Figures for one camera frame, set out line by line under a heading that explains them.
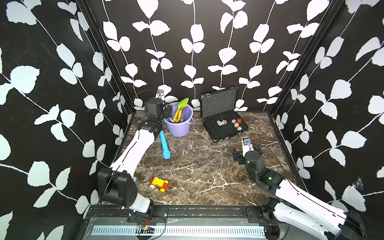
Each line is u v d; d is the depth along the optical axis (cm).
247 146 64
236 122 111
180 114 99
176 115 101
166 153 93
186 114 103
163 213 73
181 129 100
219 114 115
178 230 70
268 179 55
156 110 58
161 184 79
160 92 66
